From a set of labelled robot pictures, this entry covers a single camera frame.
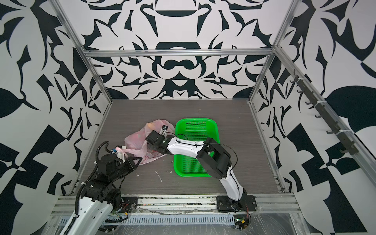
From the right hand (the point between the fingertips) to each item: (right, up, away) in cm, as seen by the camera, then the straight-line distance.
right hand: (154, 143), depth 90 cm
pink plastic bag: (-9, 0, -5) cm, 10 cm away
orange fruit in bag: (-3, +10, +7) cm, 12 cm away
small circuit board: (+46, -34, -19) cm, 60 cm away
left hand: (-5, -5, -11) cm, 13 cm away
